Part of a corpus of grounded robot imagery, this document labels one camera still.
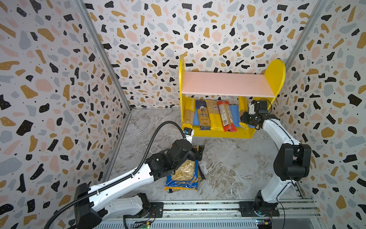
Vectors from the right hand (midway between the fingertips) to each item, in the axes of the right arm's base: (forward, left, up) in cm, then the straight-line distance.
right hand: (241, 113), depth 92 cm
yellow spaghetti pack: (+7, -2, 0) cm, 8 cm away
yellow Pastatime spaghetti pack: (+4, +35, -2) cm, 35 cm away
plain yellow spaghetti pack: (-3, +17, -3) cm, 17 cm away
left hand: (-27, +29, +8) cm, 40 cm away
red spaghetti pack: (0, +10, -2) cm, 10 cm away
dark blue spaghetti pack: (+1, +25, -3) cm, 25 cm away
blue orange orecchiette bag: (-37, +35, -12) cm, 53 cm away
